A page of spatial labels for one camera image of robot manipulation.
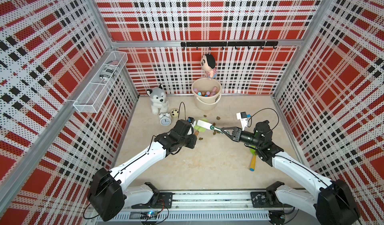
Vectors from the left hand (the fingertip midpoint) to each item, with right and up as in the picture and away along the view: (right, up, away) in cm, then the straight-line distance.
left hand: (196, 138), depth 81 cm
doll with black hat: (+7, +44, +10) cm, 46 cm away
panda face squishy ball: (-16, +14, +25) cm, 33 cm away
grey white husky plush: (-25, +20, +17) cm, 37 cm away
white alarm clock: (-21, +10, +17) cm, 29 cm away
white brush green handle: (+5, +8, -4) cm, 10 cm away
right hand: (+14, +6, -8) cm, 17 cm away
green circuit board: (-22, -34, -12) cm, 42 cm away
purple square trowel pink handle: (+12, +29, +26) cm, 41 cm away
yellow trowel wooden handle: (+5, +27, +20) cm, 34 cm away
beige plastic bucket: (+7, +20, +18) cm, 28 cm away
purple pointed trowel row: (-1, +29, +19) cm, 35 cm away
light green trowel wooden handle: (+1, +5, +3) cm, 6 cm away
